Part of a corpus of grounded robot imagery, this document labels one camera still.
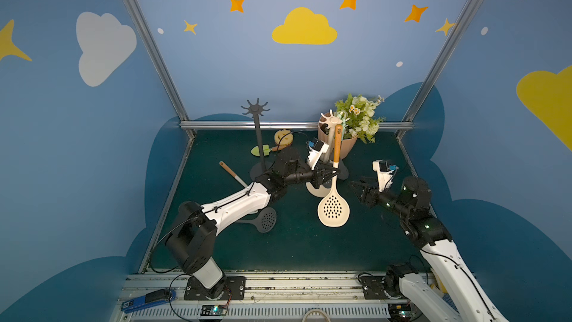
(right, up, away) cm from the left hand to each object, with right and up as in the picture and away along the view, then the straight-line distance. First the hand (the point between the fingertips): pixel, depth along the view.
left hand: (341, 170), depth 71 cm
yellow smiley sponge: (-20, +13, +44) cm, 50 cm away
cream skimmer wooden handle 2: (-47, -1, +35) cm, 59 cm away
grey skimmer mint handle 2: (+10, -4, +38) cm, 40 cm away
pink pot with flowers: (+12, +19, +20) cm, 30 cm away
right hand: (+7, -3, +3) cm, 8 cm away
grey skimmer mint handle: (-26, -21, +18) cm, 38 cm away
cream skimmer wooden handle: (-2, -13, +4) cm, 14 cm away
